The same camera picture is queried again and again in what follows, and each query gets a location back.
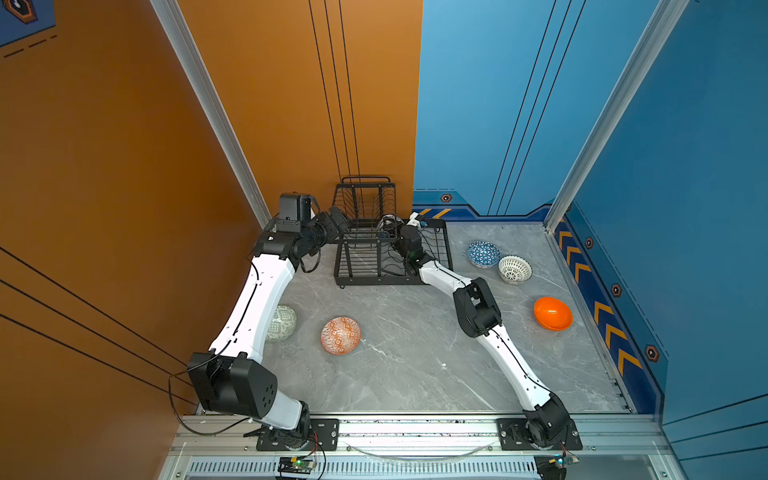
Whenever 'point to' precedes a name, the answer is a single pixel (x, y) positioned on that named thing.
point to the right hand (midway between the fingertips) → (379, 217)
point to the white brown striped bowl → (514, 269)
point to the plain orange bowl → (553, 314)
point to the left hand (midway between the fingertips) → (339, 221)
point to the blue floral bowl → (389, 226)
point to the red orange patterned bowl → (340, 335)
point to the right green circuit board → (562, 460)
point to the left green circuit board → (295, 465)
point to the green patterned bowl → (282, 325)
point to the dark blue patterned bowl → (483, 254)
